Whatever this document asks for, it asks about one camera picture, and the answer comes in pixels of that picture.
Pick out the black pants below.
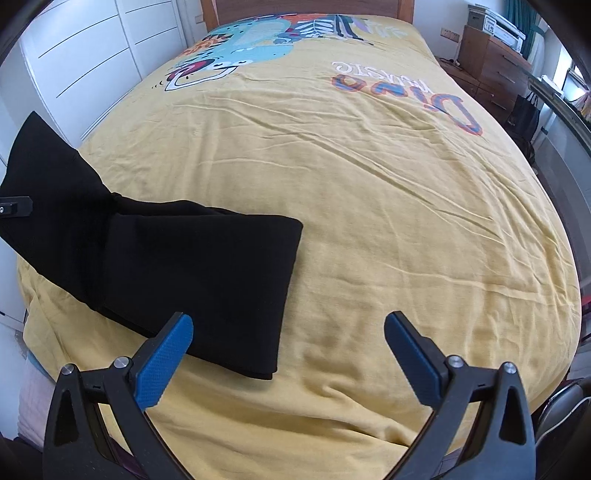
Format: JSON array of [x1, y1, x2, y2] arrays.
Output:
[[1, 114, 303, 380]]

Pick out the black chair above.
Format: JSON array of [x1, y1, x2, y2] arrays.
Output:
[[535, 378, 590, 479]]

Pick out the white wardrobe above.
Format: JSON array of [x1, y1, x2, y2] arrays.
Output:
[[21, 0, 186, 147]]

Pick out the yellow dinosaur bedspread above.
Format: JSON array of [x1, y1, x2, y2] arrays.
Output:
[[17, 12, 582, 480]]

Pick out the wooden headboard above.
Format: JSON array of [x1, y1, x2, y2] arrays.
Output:
[[200, 0, 415, 31]]

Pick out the black bag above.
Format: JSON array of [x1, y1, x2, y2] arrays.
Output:
[[503, 92, 541, 161]]

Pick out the glass desk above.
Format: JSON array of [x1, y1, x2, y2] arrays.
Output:
[[528, 75, 591, 155]]

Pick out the wooden drawer dresser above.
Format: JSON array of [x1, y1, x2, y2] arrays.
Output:
[[437, 25, 531, 124]]

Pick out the white printer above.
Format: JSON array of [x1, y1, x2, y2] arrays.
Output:
[[467, 4, 526, 53]]

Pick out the teal right curtain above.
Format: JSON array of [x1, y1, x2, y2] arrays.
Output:
[[504, 0, 538, 58]]

